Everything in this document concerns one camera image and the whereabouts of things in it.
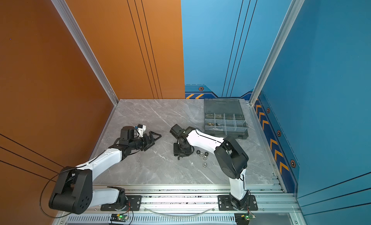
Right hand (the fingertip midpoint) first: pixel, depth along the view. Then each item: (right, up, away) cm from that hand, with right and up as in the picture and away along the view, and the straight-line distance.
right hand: (177, 155), depth 86 cm
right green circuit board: (+36, -25, -17) cm, 47 cm away
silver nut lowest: (+16, -5, -1) cm, 17 cm away
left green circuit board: (-28, -26, -15) cm, 41 cm away
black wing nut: (0, -2, +3) cm, 4 cm away
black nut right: (+18, 0, +5) cm, 19 cm away
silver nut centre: (+15, 0, +3) cm, 15 cm away
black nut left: (+13, +1, +4) cm, 13 cm away
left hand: (-11, +11, 0) cm, 16 cm away
